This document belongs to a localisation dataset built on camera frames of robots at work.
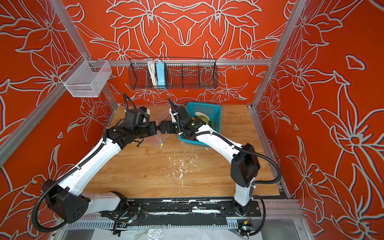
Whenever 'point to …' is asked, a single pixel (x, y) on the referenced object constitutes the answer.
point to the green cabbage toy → (203, 117)
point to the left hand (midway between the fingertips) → (158, 125)
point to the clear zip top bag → (162, 137)
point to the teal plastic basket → (214, 113)
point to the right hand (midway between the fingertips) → (162, 126)
